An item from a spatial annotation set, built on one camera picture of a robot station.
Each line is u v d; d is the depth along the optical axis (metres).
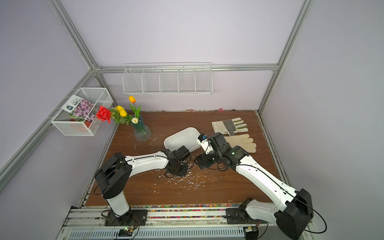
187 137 1.06
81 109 0.74
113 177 0.46
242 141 1.02
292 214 0.37
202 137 0.68
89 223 0.73
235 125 1.12
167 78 0.99
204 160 0.65
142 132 0.99
